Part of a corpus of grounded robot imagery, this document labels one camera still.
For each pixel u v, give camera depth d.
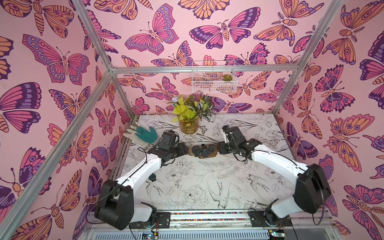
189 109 0.97
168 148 0.66
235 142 0.64
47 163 0.53
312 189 0.46
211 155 0.95
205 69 0.93
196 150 0.90
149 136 1.05
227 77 0.92
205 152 0.89
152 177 0.88
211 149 0.90
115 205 0.41
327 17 0.72
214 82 1.06
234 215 0.77
